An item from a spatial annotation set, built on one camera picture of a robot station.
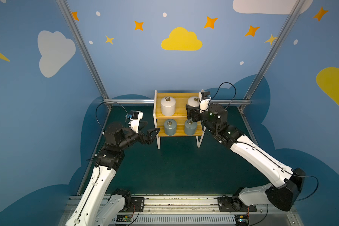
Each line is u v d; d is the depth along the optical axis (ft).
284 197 1.28
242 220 2.40
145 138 1.91
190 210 2.41
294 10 2.32
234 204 2.19
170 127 2.62
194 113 2.03
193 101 2.21
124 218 2.35
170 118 2.70
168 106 2.18
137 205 2.42
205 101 1.92
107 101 3.78
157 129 2.05
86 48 2.87
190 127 2.62
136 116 1.87
